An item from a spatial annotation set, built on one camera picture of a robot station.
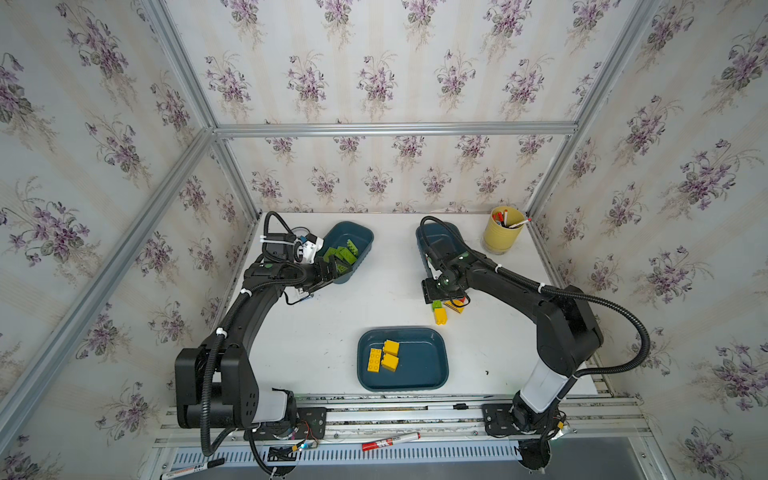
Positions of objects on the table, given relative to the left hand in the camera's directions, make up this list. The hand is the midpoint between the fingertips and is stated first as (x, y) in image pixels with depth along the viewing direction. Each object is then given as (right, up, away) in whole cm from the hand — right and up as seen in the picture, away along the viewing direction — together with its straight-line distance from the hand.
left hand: (340, 270), depth 81 cm
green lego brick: (-2, +4, +24) cm, 24 cm away
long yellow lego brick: (+9, -25, +1) cm, 27 cm away
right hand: (+27, -9, +8) cm, 29 cm away
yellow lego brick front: (+30, -15, +10) cm, 35 cm away
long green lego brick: (-8, +4, +26) cm, 27 cm away
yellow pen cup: (+52, +12, +18) cm, 57 cm away
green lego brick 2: (+29, -12, +14) cm, 34 cm away
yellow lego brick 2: (+31, -8, -4) cm, 33 cm away
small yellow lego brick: (+14, -25, 0) cm, 29 cm away
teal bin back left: (-5, +10, +30) cm, 32 cm away
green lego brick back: (0, +6, +26) cm, 27 cm away
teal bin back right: (+26, +8, -7) cm, 28 cm away
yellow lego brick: (+14, -22, +3) cm, 27 cm away
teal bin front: (+23, -26, +1) cm, 35 cm away
